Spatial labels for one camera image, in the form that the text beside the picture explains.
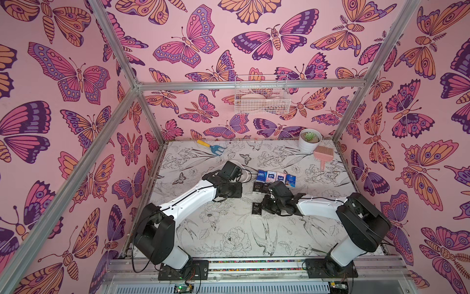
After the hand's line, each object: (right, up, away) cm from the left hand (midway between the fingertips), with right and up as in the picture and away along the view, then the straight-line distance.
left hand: (241, 190), depth 86 cm
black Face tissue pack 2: (+8, -10, +4) cm, 13 cm away
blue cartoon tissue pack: (+27, +3, +12) cm, 30 cm away
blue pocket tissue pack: (+11, +5, +15) cm, 19 cm away
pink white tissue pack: (+17, +5, +14) cm, 23 cm away
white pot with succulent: (+40, +26, +21) cm, 52 cm away
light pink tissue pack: (+22, +4, +14) cm, 26 cm away
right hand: (+7, -9, +4) cm, 12 cm away
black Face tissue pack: (+9, 0, +11) cm, 14 cm away
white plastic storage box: (+2, +5, +15) cm, 16 cm away
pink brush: (+51, +18, +27) cm, 61 cm away
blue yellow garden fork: (-16, +21, +31) cm, 41 cm away
